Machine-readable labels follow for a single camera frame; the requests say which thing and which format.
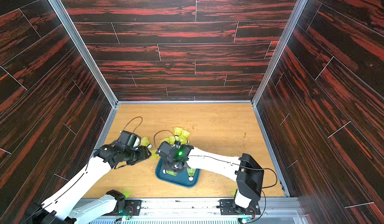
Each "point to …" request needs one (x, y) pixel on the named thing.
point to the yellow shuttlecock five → (177, 131)
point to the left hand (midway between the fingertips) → (149, 155)
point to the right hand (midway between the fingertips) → (168, 163)
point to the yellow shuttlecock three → (154, 155)
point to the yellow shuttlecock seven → (171, 139)
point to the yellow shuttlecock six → (185, 134)
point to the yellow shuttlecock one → (191, 172)
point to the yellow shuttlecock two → (169, 172)
